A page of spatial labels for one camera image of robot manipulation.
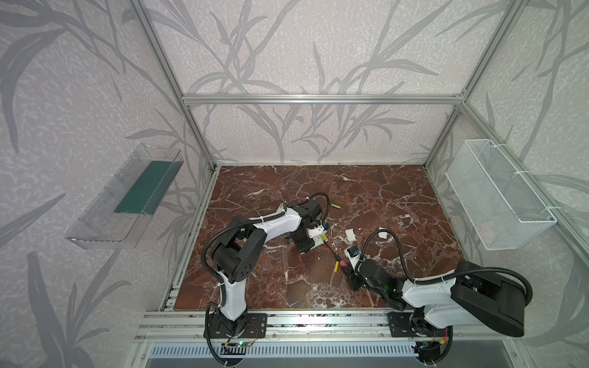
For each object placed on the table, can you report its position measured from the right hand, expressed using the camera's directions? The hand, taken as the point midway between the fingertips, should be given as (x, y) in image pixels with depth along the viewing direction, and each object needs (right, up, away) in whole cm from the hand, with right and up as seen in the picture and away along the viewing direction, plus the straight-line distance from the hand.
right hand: (343, 259), depth 87 cm
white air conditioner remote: (-8, +6, +6) cm, 11 cm away
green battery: (-1, +19, +17) cm, 25 cm away
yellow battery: (-3, -2, -1) cm, 4 cm away
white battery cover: (+4, +7, +9) cm, 12 cm away
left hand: (-14, +7, +5) cm, 16 cm away
